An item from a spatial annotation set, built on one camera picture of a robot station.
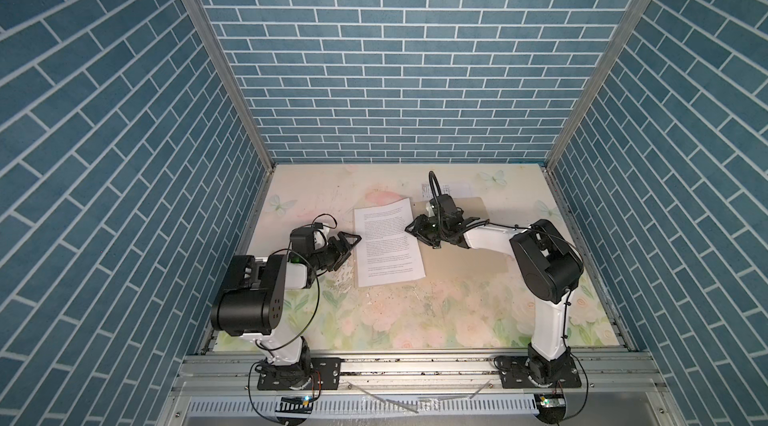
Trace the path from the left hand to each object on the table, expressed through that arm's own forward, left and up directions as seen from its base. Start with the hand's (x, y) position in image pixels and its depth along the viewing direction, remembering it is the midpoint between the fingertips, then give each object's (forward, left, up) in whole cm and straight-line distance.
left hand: (356, 245), depth 92 cm
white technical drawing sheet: (+25, -36, -3) cm, 44 cm away
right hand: (+6, -16, 0) cm, 17 cm away
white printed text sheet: (0, -9, -5) cm, 10 cm away
